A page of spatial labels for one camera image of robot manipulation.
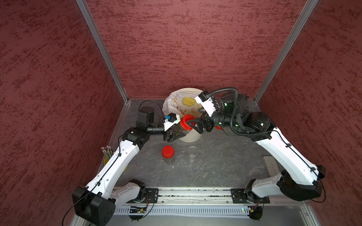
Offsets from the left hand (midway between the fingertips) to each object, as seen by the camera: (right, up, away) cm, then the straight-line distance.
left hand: (181, 129), depth 68 cm
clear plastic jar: (+7, -18, +24) cm, 31 cm away
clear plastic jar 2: (-1, -1, -3) cm, 3 cm away
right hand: (+6, +5, -9) cm, 12 cm away
